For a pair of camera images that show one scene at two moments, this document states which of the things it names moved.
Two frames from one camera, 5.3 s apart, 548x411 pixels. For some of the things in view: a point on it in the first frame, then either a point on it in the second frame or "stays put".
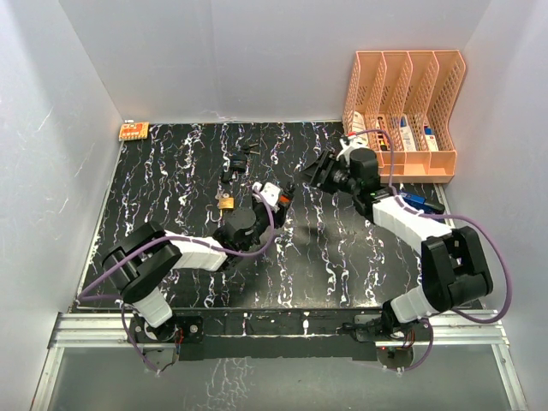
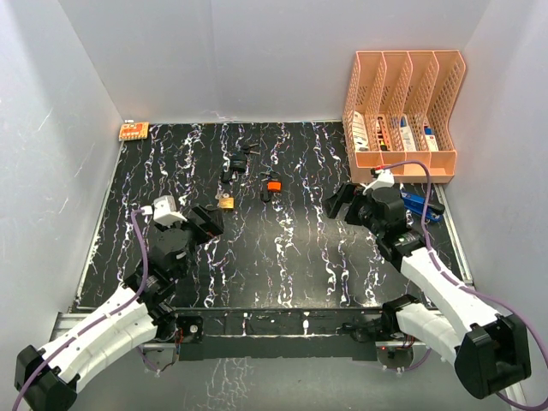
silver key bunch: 220,195 stays put
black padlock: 237,163 stays put
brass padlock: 226,203 stays put
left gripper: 278,214 -> 212,224
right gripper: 326,162 -> 347,193
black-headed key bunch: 246,148 stays put
